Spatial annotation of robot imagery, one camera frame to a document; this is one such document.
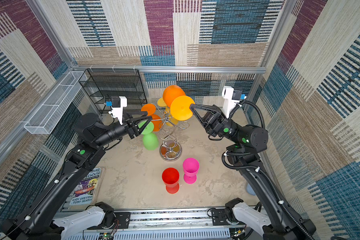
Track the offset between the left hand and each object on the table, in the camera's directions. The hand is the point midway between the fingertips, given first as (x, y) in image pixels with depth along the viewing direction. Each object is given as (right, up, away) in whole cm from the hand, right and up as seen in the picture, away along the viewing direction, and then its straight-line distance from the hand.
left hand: (149, 114), depth 56 cm
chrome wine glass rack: (+5, -20, +40) cm, 45 cm away
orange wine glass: (-3, +3, +20) cm, 20 cm away
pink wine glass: (+17, -26, +25) cm, 40 cm away
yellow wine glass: (+7, -2, +18) cm, 19 cm away
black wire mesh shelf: (-41, +24, +48) cm, 68 cm away
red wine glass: (+7, -29, +17) cm, 34 cm away
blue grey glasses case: (+47, -38, +23) cm, 65 cm away
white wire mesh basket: (-52, -1, +15) cm, 54 cm away
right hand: (+14, 0, -12) cm, 19 cm away
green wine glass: (-4, -11, +19) cm, 22 cm away
